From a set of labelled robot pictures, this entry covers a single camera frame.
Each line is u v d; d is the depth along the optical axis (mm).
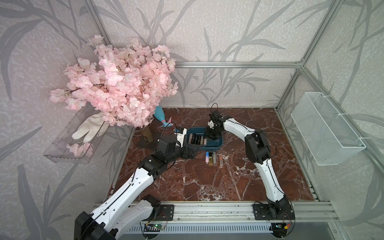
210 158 897
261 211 735
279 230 699
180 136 668
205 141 990
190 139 999
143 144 940
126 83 470
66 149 601
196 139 996
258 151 619
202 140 994
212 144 959
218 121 784
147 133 927
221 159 911
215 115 865
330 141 592
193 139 1001
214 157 914
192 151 665
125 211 440
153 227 711
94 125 677
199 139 992
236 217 733
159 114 1127
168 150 553
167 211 737
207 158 912
